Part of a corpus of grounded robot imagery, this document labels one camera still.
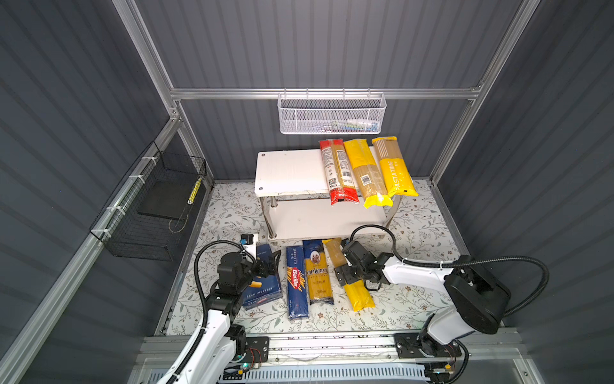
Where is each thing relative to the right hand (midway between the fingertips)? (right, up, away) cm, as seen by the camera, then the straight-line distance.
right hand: (348, 271), depth 90 cm
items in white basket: (+1, +57, +4) cm, 57 cm away
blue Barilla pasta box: (-31, -3, -11) cm, 33 cm away
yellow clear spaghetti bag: (+2, -4, -7) cm, 9 cm away
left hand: (-29, +10, -8) cm, 32 cm away
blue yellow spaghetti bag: (-11, -4, -6) cm, 13 cm away
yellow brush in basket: (-54, +30, -10) cm, 62 cm away
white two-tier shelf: (-21, +26, +20) cm, 39 cm away
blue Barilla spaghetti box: (-19, -3, -7) cm, 21 cm away
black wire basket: (-66, +21, -18) cm, 72 cm away
